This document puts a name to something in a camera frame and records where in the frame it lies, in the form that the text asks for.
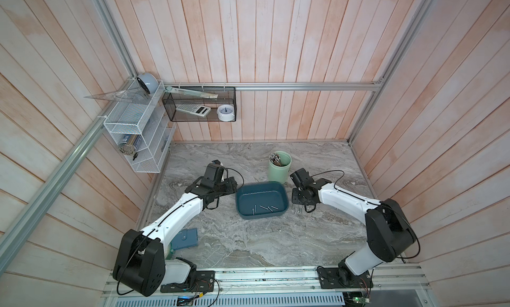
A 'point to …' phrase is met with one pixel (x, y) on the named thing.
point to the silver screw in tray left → (253, 211)
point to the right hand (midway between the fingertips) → (297, 196)
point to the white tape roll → (226, 112)
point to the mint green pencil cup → (280, 173)
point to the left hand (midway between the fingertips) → (230, 187)
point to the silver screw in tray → (259, 205)
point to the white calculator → (195, 109)
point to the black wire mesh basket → (226, 96)
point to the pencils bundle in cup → (275, 159)
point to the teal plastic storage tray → (259, 200)
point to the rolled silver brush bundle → (128, 146)
